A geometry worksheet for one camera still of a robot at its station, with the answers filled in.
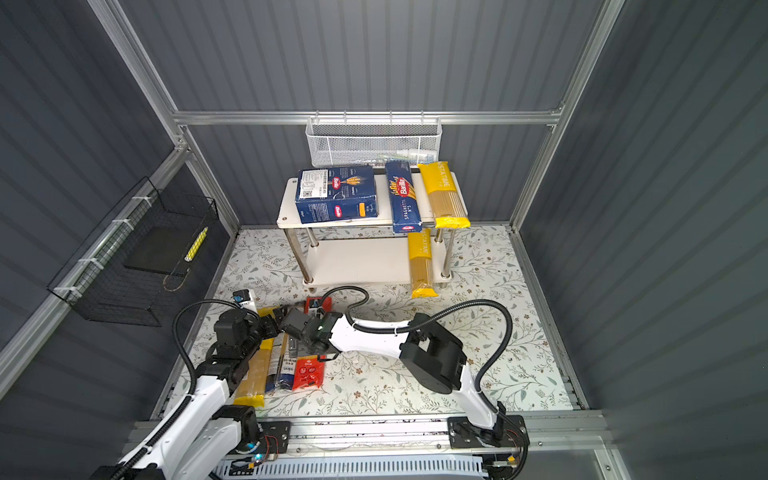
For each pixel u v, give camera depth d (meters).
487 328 0.93
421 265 0.97
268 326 0.75
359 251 1.08
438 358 0.51
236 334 0.65
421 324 0.49
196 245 0.78
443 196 0.77
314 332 0.64
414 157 0.91
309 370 0.82
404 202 0.74
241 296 0.73
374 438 0.75
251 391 0.79
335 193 0.71
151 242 0.78
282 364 0.83
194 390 0.53
